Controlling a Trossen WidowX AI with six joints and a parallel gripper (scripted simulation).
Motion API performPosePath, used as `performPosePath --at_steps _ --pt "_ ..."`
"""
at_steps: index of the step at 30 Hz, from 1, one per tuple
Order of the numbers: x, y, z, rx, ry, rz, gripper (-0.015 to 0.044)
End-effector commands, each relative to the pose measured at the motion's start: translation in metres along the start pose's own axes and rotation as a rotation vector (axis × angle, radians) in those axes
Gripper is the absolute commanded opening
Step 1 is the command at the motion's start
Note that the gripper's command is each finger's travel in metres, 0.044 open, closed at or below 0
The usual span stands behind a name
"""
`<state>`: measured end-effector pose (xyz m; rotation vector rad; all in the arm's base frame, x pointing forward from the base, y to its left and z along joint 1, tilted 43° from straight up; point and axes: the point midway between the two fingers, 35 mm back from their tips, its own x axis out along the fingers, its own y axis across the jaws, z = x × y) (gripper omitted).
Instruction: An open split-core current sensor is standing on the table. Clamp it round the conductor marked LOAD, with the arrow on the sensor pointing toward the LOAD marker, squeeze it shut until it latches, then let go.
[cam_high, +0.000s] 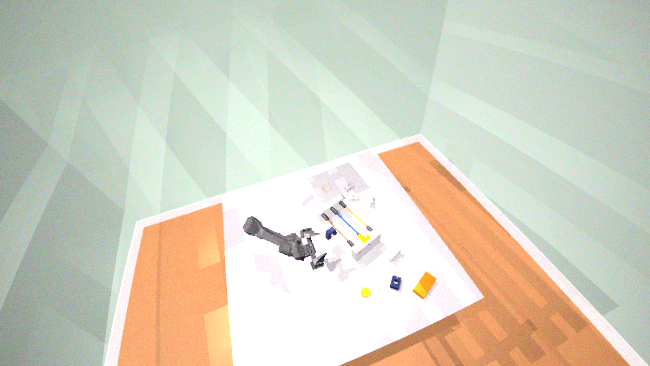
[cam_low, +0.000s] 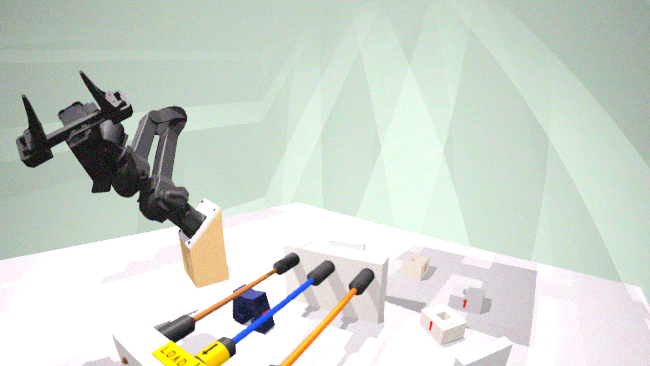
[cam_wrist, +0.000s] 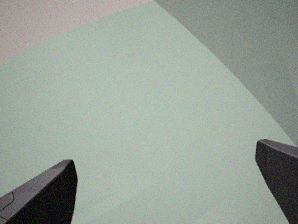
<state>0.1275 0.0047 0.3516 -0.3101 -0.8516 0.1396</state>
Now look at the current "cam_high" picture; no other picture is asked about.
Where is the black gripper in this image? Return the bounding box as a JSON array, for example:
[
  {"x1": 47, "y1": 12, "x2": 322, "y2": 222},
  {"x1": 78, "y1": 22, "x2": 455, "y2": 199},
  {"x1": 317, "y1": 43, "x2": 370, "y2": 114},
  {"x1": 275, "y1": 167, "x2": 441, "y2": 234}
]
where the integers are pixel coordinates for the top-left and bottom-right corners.
[{"x1": 299, "y1": 227, "x2": 328, "y2": 271}]

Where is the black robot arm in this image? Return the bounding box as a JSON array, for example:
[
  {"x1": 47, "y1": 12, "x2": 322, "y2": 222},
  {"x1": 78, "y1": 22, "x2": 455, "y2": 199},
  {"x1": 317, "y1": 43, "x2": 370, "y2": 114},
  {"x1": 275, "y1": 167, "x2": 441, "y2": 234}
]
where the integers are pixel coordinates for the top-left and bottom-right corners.
[{"x1": 242, "y1": 216, "x2": 306, "y2": 262}]

